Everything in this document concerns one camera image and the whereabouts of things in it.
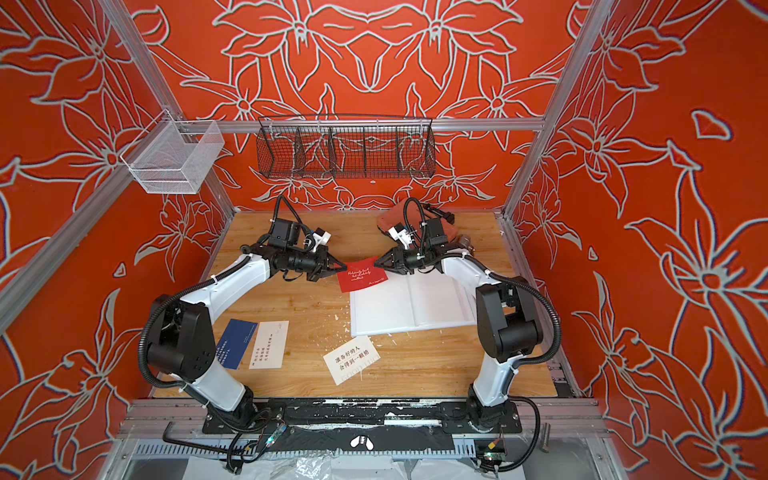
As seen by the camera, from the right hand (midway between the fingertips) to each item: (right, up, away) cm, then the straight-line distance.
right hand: (379, 262), depth 83 cm
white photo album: (+10, -13, +9) cm, 19 cm away
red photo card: (-5, -3, 0) cm, 6 cm away
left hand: (-9, -1, -1) cm, 9 cm away
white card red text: (-8, -28, 0) cm, 29 cm away
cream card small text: (-32, -25, +2) cm, 40 cm away
